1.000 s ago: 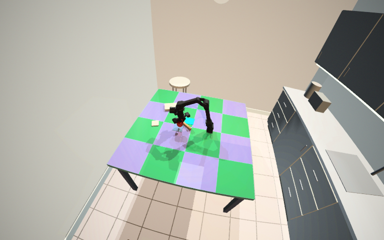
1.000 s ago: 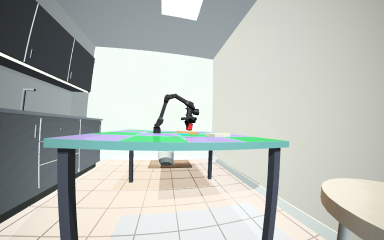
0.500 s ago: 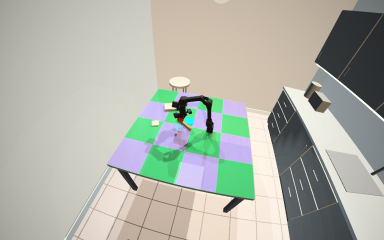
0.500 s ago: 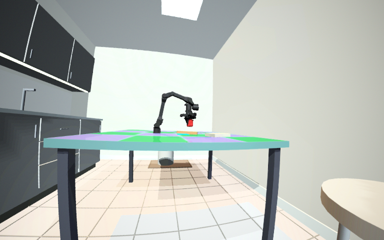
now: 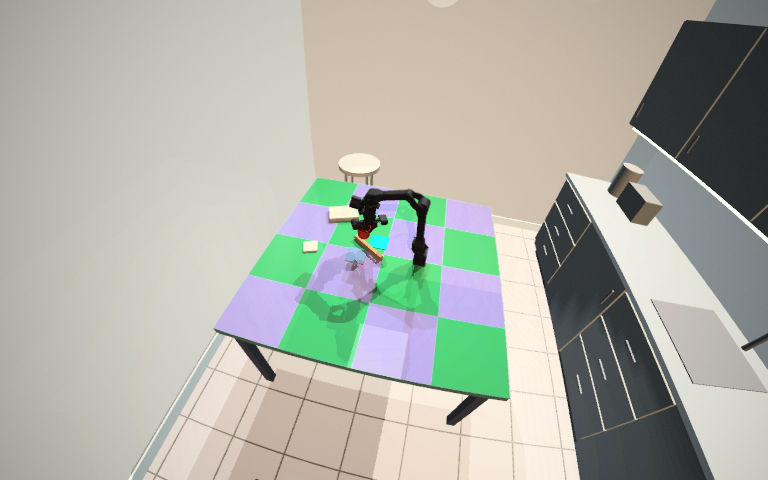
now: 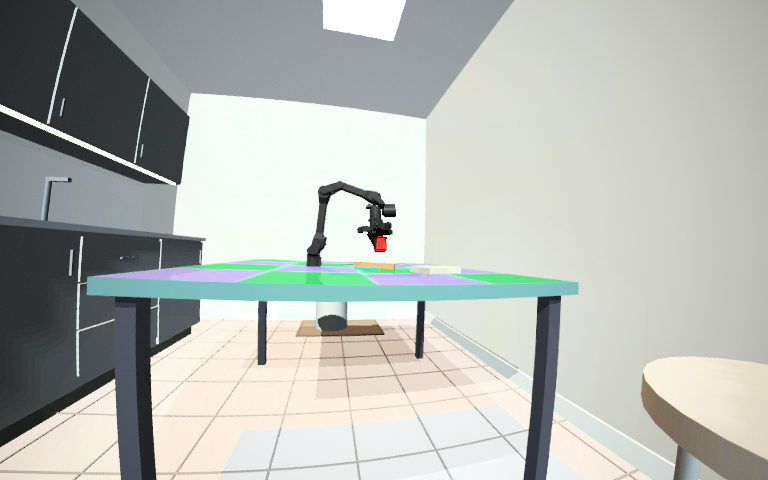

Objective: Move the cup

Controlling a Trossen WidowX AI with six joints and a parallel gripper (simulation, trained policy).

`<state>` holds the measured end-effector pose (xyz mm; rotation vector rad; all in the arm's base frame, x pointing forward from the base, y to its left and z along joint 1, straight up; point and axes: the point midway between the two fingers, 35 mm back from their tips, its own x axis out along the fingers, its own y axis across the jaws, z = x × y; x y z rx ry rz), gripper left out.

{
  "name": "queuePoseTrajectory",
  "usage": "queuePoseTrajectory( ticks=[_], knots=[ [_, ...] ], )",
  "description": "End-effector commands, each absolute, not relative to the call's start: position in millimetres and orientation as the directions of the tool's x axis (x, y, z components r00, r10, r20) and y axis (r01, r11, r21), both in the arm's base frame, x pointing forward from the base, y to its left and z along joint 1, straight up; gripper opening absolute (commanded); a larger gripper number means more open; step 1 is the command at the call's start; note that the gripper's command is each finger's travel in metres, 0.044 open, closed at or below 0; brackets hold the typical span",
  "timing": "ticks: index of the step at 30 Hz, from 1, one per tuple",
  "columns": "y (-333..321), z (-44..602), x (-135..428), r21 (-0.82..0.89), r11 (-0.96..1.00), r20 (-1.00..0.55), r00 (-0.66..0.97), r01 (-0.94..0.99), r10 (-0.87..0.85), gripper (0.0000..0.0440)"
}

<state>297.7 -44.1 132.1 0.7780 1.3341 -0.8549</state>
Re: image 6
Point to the red cup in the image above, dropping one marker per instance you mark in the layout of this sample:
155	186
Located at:
381	244

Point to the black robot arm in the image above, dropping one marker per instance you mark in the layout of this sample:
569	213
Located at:
314	258

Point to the light wooden bar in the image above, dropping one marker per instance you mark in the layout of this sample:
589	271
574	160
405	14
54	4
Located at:
374	265

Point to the cream rectangular block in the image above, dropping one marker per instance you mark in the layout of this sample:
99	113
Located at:
434	270

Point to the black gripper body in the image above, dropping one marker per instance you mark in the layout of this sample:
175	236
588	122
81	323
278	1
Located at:
370	228

